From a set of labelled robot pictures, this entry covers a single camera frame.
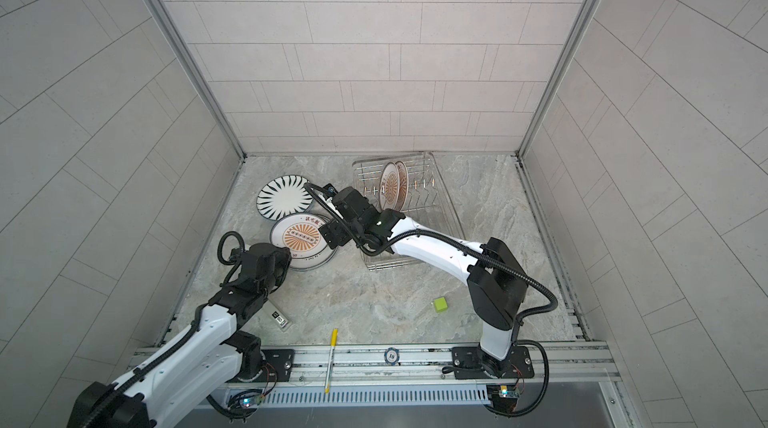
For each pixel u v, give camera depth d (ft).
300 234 2.85
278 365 2.32
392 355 2.41
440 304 2.61
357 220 1.93
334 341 2.47
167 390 1.44
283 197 3.37
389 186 3.17
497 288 1.44
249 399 2.13
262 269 2.06
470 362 2.36
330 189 2.20
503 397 2.23
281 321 2.47
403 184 3.08
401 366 2.37
